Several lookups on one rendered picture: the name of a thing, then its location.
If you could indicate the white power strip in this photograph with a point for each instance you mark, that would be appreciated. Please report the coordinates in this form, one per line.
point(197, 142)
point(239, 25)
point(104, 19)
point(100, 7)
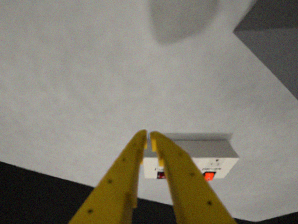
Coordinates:
point(214, 158)

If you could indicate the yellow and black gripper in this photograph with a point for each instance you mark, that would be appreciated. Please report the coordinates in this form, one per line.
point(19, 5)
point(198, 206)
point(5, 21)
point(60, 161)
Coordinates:
point(113, 199)

